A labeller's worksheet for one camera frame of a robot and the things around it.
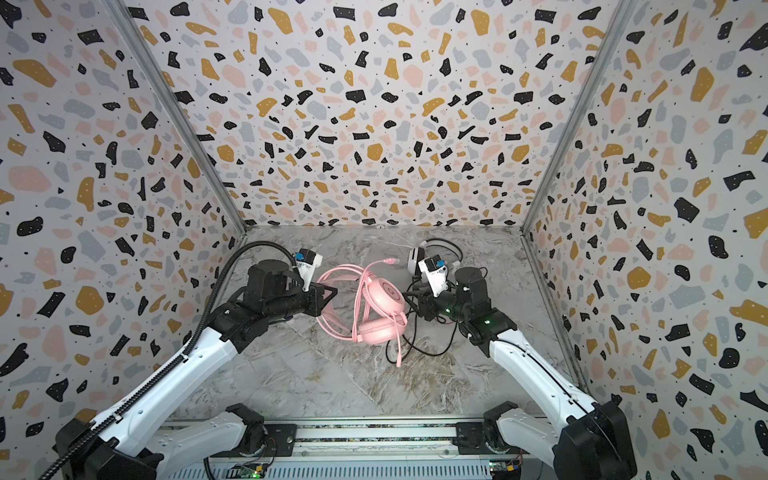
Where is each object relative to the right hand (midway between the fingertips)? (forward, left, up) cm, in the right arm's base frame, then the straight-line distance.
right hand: (406, 288), depth 75 cm
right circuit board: (-35, -24, -24) cm, 49 cm away
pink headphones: (-11, +5, +7) cm, 15 cm away
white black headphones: (+24, -3, -16) cm, 29 cm away
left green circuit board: (-37, +37, -23) cm, 57 cm away
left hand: (-1, +17, +3) cm, 17 cm away
